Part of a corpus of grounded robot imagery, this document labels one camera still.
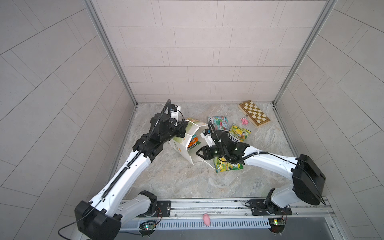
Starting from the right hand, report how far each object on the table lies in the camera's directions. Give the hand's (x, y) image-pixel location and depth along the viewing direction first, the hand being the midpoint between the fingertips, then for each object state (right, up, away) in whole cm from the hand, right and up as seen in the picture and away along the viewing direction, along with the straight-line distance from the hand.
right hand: (198, 153), depth 78 cm
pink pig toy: (+33, +16, +27) cm, 45 cm away
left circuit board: (-22, -28, -13) cm, 38 cm away
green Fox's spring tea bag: (+26, +8, +19) cm, 33 cm away
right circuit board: (+37, -31, -10) cm, 49 cm away
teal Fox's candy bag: (+15, +15, +24) cm, 32 cm away
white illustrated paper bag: (-2, +14, -5) cm, 15 cm away
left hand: (-3, +17, -7) cm, 19 cm away
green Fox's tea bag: (+13, -8, +4) cm, 16 cm away
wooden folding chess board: (+42, +19, +27) cm, 53 cm away
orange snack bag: (-3, +5, +9) cm, 10 cm away
